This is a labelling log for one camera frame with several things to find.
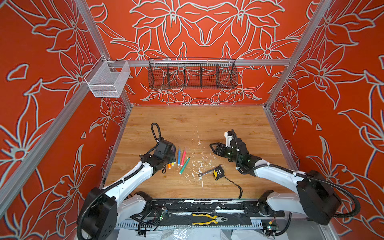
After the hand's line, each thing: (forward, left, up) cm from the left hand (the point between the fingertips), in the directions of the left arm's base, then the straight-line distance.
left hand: (172, 154), depth 85 cm
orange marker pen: (-5, +1, -7) cm, 8 cm away
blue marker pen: (+2, -3, -7) cm, 8 cm away
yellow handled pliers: (-30, -25, -6) cm, 39 cm away
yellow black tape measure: (-8, -27, -4) cm, 29 cm away
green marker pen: (-4, -7, -7) cm, 11 cm away
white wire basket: (+38, +45, +24) cm, 63 cm away
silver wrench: (-9, -17, -6) cm, 20 cm away
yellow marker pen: (-4, 0, -6) cm, 7 cm away
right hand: (+4, -22, +5) cm, 23 cm away
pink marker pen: (+1, -7, -7) cm, 10 cm away
